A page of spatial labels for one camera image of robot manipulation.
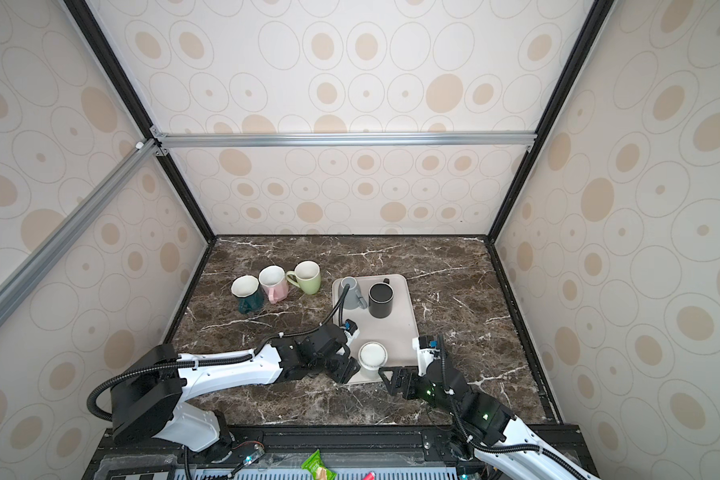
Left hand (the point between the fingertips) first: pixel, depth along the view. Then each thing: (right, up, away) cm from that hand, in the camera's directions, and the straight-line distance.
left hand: (360, 363), depth 80 cm
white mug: (+3, +2, +1) cm, 4 cm away
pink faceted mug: (-28, +21, +14) cm, 38 cm away
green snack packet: (-11, -20, -10) cm, 25 cm away
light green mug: (-19, +23, +19) cm, 35 cm away
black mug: (+6, +16, +10) cm, 20 cm away
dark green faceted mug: (-36, +19, +14) cm, 43 cm away
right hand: (+8, -1, -4) cm, 9 cm away
